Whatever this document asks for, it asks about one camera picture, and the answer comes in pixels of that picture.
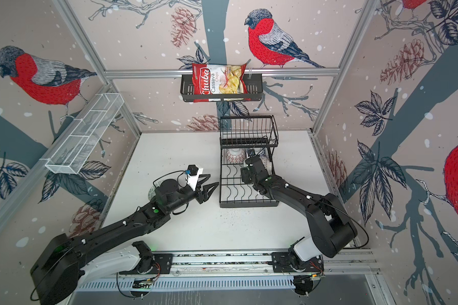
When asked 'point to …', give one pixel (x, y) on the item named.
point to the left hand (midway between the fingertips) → (216, 177)
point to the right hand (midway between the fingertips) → (248, 167)
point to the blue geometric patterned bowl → (235, 155)
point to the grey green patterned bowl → (152, 192)
